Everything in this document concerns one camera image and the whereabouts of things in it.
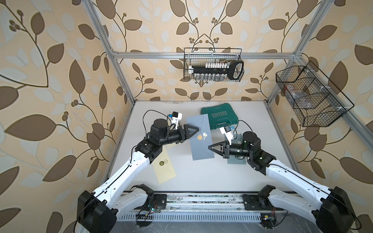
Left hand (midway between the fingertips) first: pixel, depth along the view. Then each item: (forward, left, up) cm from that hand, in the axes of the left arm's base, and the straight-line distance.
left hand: (194, 130), depth 67 cm
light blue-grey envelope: (-4, -20, -1) cm, 20 cm away
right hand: (-5, -7, -8) cm, 12 cm away
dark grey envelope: (-3, -3, -5) cm, 7 cm away
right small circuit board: (-32, -38, -33) cm, 60 cm away
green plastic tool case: (+30, -20, -24) cm, 43 cm away
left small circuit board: (-33, +23, -28) cm, 49 cm away
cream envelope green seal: (-6, +18, -31) cm, 36 cm away
